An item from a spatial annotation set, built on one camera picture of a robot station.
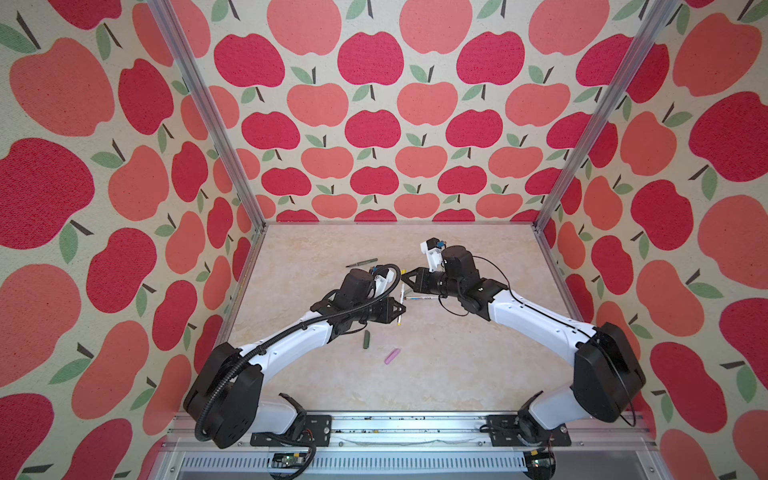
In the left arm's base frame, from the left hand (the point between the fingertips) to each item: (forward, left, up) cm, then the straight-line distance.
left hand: (408, 311), depth 80 cm
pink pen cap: (-7, +4, -15) cm, 17 cm away
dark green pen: (+28, +14, -14) cm, 35 cm away
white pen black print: (+13, -6, -14) cm, 20 cm away
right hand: (+9, 0, +5) cm, 10 cm away
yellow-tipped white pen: (-2, +2, -2) cm, 3 cm away
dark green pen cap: (-1, +12, -15) cm, 19 cm away
